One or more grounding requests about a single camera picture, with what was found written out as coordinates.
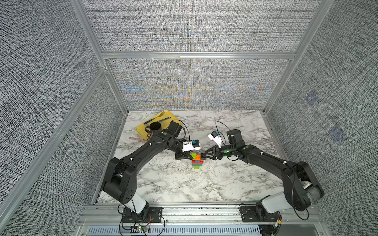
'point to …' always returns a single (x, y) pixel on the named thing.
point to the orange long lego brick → (198, 157)
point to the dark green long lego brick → (197, 164)
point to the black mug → (154, 127)
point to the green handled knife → (164, 119)
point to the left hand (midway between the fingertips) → (193, 152)
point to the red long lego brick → (197, 162)
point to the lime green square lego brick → (196, 167)
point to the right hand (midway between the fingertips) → (205, 150)
